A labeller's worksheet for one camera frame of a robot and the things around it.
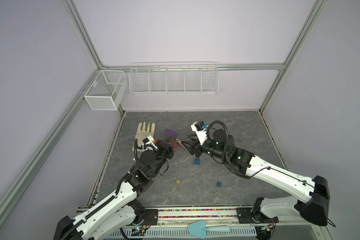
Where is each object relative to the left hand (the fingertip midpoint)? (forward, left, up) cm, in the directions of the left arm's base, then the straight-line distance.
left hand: (177, 136), depth 68 cm
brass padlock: (-10, +2, -31) cm, 33 cm away
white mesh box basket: (+48, +47, -8) cm, 68 cm away
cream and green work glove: (+29, +24, -31) cm, 48 cm away
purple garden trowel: (+26, +7, -33) cm, 42 cm away
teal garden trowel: (-33, -8, -30) cm, 46 cm away
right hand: (-2, -3, 0) cm, 4 cm away
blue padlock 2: (-13, -22, -31) cm, 40 cm away
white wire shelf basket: (+48, +1, -1) cm, 48 cm away
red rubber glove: (-4, +9, +3) cm, 10 cm away
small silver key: (-18, -17, -31) cm, 39 cm away
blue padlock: (+1, -10, -30) cm, 32 cm away
